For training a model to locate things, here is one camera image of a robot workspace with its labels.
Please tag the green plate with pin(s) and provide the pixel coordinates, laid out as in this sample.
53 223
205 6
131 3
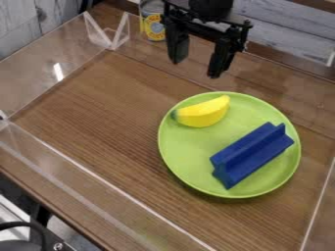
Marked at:
185 147

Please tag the blue T-shaped block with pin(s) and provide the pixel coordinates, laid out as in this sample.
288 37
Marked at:
240 159

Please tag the yellow toy banana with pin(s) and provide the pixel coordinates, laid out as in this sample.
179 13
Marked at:
203 114

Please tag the clear acrylic tray wall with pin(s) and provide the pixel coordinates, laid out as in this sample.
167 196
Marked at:
82 96

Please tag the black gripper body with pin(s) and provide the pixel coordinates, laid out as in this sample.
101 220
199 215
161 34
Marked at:
209 19

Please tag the yellow labelled tin can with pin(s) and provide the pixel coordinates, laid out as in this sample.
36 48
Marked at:
151 10

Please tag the black metal stand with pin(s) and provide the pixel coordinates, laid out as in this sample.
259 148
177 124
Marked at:
53 242

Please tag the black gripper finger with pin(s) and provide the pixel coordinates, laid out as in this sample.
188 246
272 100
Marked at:
177 41
221 57

